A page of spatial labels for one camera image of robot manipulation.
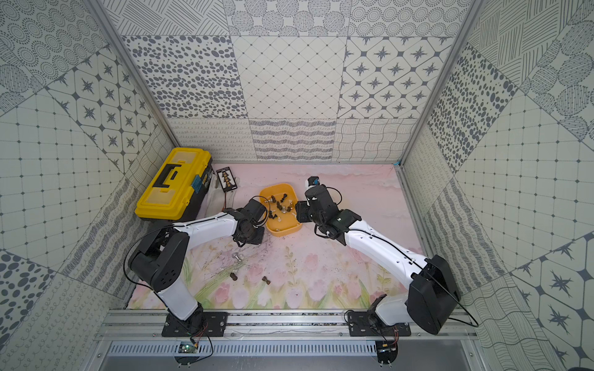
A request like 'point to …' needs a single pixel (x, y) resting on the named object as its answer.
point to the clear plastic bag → (216, 200)
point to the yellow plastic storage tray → (281, 216)
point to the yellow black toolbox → (176, 192)
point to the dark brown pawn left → (233, 277)
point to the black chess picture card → (227, 179)
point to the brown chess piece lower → (267, 281)
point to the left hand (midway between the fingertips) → (258, 235)
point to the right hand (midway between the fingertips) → (302, 208)
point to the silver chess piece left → (233, 254)
